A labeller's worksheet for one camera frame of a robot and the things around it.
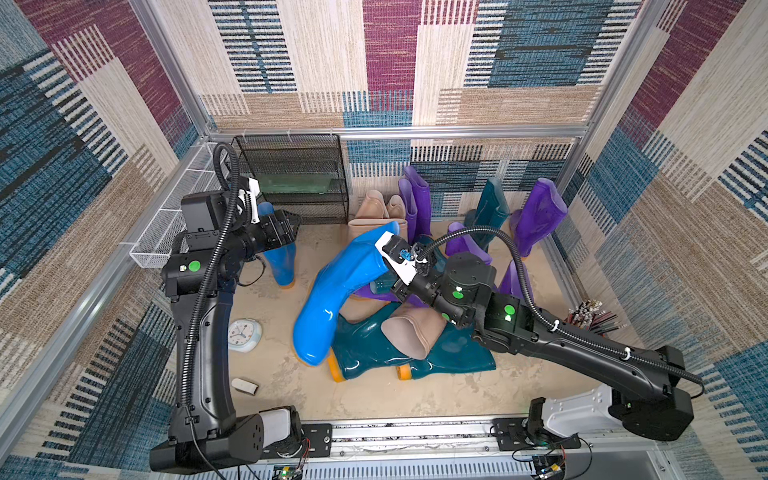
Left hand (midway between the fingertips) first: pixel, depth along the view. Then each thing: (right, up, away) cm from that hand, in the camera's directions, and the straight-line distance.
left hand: (289, 220), depth 65 cm
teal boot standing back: (+51, +6, +23) cm, 57 cm away
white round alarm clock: (-21, -31, +24) cm, 45 cm away
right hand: (+21, -6, -6) cm, 23 cm away
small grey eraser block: (-17, -42, +15) cm, 47 cm away
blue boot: (-13, -9, +34) cm, 38 cm away
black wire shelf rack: (-16, +26, +37) cm, 48 cm away
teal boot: (+14, -34, +21) cm, 42 cm away
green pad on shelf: (-8, +16, +35) cm, 39 cm away
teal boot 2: (+38, -30, +8) cm, 49 cm away
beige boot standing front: (+14, 0, +16) cm, 21 cm away
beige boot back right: (+24, +7, +27) cm, 37 cm away
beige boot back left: (+17, +7, +29) cm, 34 cm away
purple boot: (+31, +8, +26) cm, 41 cm away
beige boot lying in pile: (+27, -26, +9) cm, 39 cm away
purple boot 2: (+53, -15, +13) cm, 57 cm away
